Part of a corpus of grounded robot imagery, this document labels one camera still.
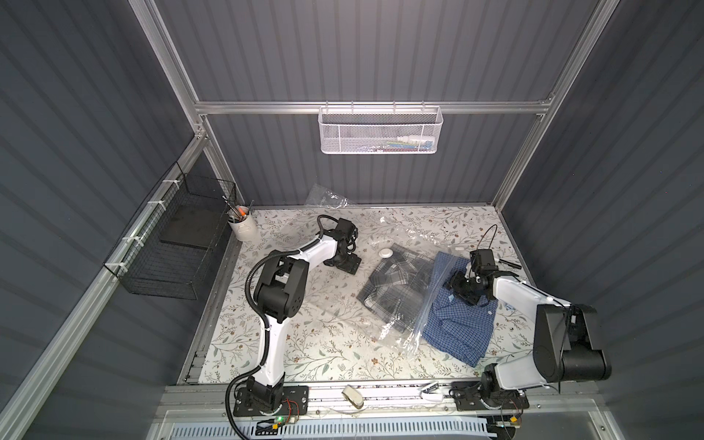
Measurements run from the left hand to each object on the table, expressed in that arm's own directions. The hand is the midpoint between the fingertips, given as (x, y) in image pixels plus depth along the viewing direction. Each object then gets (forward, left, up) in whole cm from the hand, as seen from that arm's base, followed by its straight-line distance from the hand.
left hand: (350, 266), depth 100 cm
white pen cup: (+14, +40, +9) cm, 44 cm away
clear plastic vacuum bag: (+14, -12, -1) cm, 18 cm away
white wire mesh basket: (+49, -12, +26) cm, 57 cm away
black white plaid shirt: (-10, -16, +1) cm, 19 cm away
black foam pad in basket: (-4, +43, +27) cm, 51 cm away
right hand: (-10, -36, +2) cm, 37 cm away
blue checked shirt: (-23, -32, +3) cm, 40 cm away
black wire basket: (-12, +48, +27) cm, 56 cm away
